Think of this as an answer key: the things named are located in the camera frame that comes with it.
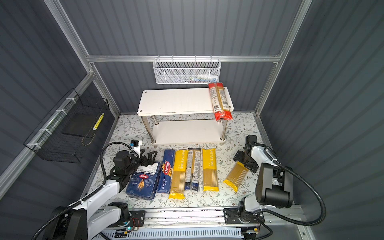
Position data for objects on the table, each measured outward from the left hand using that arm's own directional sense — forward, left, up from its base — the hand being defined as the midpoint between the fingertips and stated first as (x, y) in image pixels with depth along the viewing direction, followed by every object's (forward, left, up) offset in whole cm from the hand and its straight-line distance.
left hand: (150, 151), depth 85 cm
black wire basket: (-1, +38, +17) cm, 42 cm away
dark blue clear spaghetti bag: (-8, -24, -10) cm, 28 cm away
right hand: (-7, -57, -9) cm, 58 cm away
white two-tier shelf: (+17, -6, +22) cm, 28 cm away
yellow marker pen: (+9, +25, +16) cm, 31 cm away
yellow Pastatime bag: (-13, -16, -9) cm, 22 cm away
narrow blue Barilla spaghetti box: (-11, -9, -8) cm, 16 cm away
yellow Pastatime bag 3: (-14, -49, -9) cm, 52 cm away
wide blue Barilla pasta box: (-16, +3, -5) cm, 17 cm away
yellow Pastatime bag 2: (-12, -34, -10) cm, 38 cm away
